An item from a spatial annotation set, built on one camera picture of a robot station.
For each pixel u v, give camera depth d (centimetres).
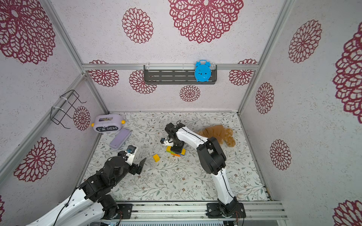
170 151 92
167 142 86
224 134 96
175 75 93
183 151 90
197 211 76
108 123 101
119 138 101
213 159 56
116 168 53
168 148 90
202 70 89
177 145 82
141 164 67
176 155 94
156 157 92
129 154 62
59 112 75
